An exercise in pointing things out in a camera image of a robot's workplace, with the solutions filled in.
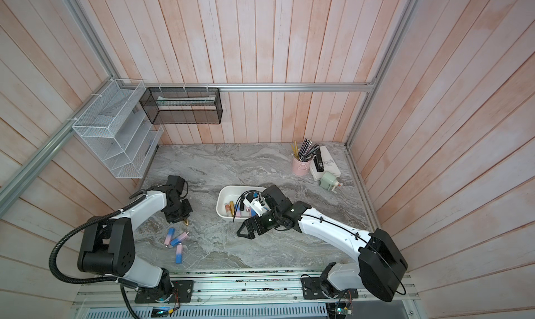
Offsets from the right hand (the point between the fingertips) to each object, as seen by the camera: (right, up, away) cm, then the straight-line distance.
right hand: (246, 229), depth 76 cm
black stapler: (+35, +27, +31) cm, 54 cm away
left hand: (-27, +1, +14) cm, 30 cm away
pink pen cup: (+25, +22, +24) cm, 41 cm away
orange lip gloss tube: (-10, +3, +17) cm, 20 cm away
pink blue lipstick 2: (-29, -7, +9) cm, 31 cm away
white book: (+42, +25, +34) cm, 60 cm away
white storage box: (-6, +10, +23) cm, 25 cm away
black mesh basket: (-35, +54, +27) cm, 70 cm away
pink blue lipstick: (-33, -6, +10) cm, 35 cm away
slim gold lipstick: (-27, -1, +12) cm, 29 cm away
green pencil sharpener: (+38, +16, +21) cm, 46 cm away
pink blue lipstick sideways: (-5, +3, +17) cm, 18 cm away
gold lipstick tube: (-8, +4, +19) cm, 21 cm away
